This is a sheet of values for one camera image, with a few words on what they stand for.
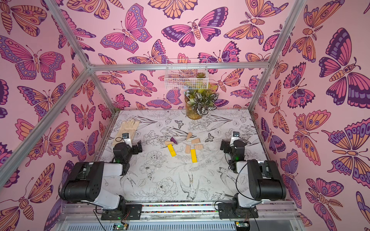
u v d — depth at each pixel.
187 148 0.97
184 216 0.73
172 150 0.96
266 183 0.45
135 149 0.85
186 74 0.95
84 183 0.45
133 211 0.73
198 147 0.97
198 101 0.93
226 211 0.74
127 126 1.09
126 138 0.81
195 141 1.02
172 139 1.00
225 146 0.86
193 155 0.95
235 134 0.81
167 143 1.00
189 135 1.03
